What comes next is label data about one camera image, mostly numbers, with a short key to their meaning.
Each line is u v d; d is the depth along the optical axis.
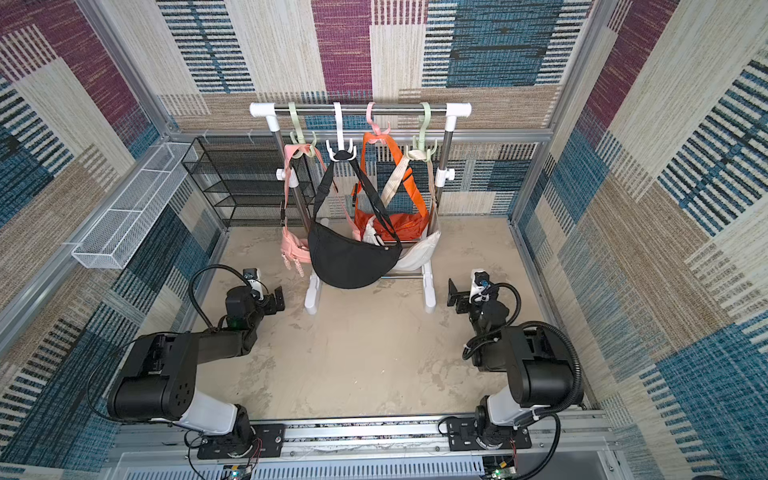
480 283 0.76
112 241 0.70
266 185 1.12
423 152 0.70
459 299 0.82
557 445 0.70
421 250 0.94
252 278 0.81
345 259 0.88
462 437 0.73
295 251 0.85
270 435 0.75
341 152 0.70
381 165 1.06
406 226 0.93
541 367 0.47
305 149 0.70
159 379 0.45
